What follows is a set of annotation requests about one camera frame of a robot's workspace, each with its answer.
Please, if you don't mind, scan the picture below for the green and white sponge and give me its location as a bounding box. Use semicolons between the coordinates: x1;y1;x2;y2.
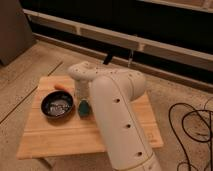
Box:
78;100;90;117

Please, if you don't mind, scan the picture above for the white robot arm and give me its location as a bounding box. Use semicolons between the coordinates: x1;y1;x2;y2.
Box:
68;62;162;171

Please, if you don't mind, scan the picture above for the black ceramic bowl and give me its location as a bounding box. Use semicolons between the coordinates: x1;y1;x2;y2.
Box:
41;91;74;118

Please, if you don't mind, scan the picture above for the orange carrot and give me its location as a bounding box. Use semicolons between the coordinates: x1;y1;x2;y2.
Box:
54;84;68;91

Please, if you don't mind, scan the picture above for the black table leg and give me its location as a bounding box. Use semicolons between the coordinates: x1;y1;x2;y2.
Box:
103;52;115;65

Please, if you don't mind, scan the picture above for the light wooden table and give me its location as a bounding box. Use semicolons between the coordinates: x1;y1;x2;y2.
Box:
16;75;165;160

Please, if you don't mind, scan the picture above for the grey cabinet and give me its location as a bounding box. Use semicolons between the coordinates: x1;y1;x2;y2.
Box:
0;0;36;66

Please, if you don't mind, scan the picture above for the white wall rail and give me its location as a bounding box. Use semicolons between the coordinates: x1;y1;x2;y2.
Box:
23;9;213;72

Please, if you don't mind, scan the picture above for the black cable on floor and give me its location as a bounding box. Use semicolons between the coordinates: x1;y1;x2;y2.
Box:
167;96;213;171

